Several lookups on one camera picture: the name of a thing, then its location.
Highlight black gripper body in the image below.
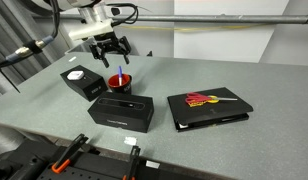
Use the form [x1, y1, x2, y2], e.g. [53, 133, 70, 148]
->
[93, 31, 121, 55]

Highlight blue sharpie marker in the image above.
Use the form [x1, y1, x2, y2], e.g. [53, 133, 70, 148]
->
[117, 65, 124, 87]

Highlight red and black mug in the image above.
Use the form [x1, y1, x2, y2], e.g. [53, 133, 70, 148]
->
[107, 73, 133, 95]

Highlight small white plastic device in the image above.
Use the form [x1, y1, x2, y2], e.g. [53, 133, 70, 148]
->
[66, 70, 86, 81]

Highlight grey metal pipe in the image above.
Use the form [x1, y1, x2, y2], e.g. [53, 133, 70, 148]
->
[32, 13, 308, 25]

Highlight black flat storage case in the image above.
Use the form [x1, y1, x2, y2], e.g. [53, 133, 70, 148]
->
[166, 86, 255, 133]

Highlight orange and black clamp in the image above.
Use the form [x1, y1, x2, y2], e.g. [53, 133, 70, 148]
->
[122, 145, 142, 180]
[51, 133, 90, 175]

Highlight grey curtain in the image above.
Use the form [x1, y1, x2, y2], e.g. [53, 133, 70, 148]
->
[0, 0, 72, 101]

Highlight white label sticker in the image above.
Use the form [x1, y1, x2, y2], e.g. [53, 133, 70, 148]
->
[145, 160, 161, 170]

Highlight black perforated board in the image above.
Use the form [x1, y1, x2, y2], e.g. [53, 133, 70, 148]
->
[37, 151, 228, 180]

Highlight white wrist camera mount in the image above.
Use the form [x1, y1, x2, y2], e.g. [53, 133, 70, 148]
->
[67, 19, 114, 42]

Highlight black camera box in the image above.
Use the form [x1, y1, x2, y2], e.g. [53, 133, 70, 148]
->
[59, 64, 109, 103]
[87, 91, 155, 134]

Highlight black looped cable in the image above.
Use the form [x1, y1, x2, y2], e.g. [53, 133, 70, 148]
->
[105, 2, 140, 28]

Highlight thick black cable with connectors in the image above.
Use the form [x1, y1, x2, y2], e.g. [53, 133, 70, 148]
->
[0, 0, 60, 69]

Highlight red handled scissors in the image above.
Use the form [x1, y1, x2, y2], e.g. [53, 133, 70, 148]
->
[184, 92, 239, 108]

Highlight white wall panel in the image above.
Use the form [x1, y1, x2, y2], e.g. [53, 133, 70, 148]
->
[173, 0, 290, 64]

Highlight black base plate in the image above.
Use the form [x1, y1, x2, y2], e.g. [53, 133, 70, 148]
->
[0, 138, 62, 180]

